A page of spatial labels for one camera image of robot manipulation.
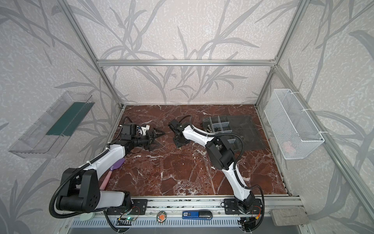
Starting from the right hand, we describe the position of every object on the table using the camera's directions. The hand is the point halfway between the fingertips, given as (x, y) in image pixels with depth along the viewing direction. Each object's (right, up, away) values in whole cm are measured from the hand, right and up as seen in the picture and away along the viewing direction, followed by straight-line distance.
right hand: (180, 141), depth 97 cm
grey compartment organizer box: (+27, +11, +7) cm, 30 cm away
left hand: (-9, +5, -14) cm, 17 cm away
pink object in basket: (+58, +1, -24) cm, 63 cm away
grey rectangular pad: (+55, -31, -29) cm, 69 cm away
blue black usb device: (+11, -30, -29) cm, 43 cm away
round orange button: (-6, -32, -26) cm, 42 cm away
